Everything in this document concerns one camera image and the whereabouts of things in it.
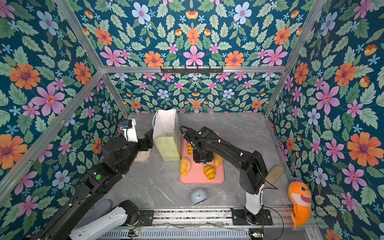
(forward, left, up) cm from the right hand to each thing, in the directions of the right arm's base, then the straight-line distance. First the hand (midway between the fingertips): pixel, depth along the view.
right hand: (201, 160), depth 81 cm
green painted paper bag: (+6, +17, +13) cm, 22 cm away
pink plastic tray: (-4, +3, -12) cm, 13 cm away
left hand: (+3, +23, +26) cm, 35 cm away
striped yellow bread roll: (-2, -5, -9) cm, 10 cm away
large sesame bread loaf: (+4, -10, -7) cm, 13 cm away
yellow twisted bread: (+1, -3, -9) cm, 10 cm away
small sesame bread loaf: (0, +10, -7) cm, 12 cm away
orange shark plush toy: (-17, -50, -5) cm, 53 cm away
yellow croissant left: (+13, +8, -9) cm, 18 cm away
